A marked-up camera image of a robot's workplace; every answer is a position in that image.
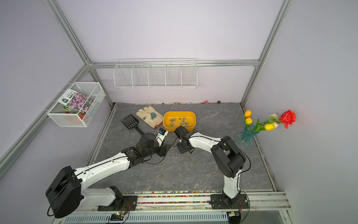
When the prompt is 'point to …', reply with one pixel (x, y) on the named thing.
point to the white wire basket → (64, 117)
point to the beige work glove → (151, 117)
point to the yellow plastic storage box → (172, 120)
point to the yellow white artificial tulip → (271, 126)
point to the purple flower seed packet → (73, 101)
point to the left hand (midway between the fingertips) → (167, 143)
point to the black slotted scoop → (131, 122)
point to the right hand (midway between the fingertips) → (183, 147)
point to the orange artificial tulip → (248, 113)
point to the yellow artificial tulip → (249, 121)
